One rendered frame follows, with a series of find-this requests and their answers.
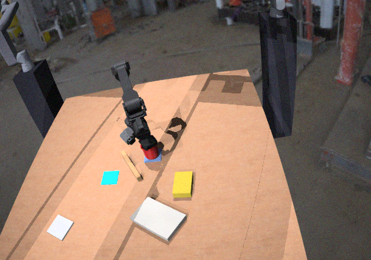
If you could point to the dark red cup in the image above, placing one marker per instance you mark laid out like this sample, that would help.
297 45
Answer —
152 153

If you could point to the olive yellow rectangular block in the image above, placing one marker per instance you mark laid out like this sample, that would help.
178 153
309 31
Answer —
183 183

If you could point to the dark brown long bar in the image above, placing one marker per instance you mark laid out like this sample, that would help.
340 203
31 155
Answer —
131 166

